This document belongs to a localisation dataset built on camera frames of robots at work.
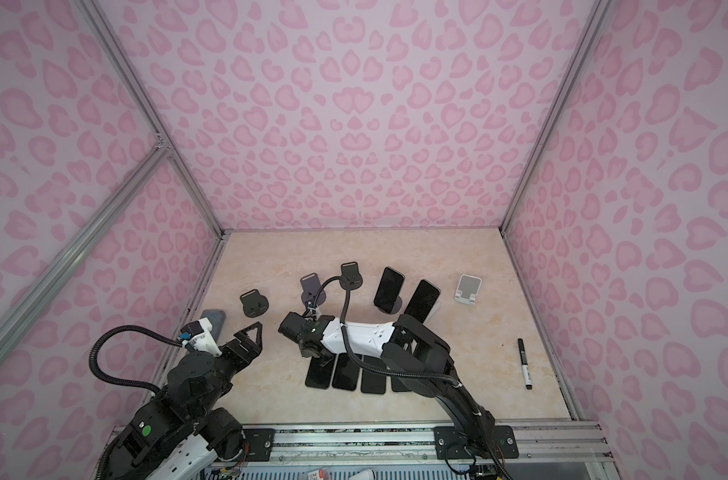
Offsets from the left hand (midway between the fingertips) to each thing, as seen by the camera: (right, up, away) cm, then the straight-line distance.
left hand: (253, 328), depth 70 cm
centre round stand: (+35, +1, +23) cm, 42 cm away
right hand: (+12, -8, +19) cm, 24 cm away
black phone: (+28, -18, +12) cm, 36 cm away
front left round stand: (-10, +2, +25) cm, 26 cm away
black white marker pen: (+71, -14, +15) cm, 74 cm away
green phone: (+33, +7, +19) cm, 38 cm away
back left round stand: (+8, +8, +23) cm, 26 cm away
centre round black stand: (+20, +10, +33) cm, 40 cm away
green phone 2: (+43, +3, +17) cm, 47 cm away
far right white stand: (+59, +7, +26) cm, 64 cm away
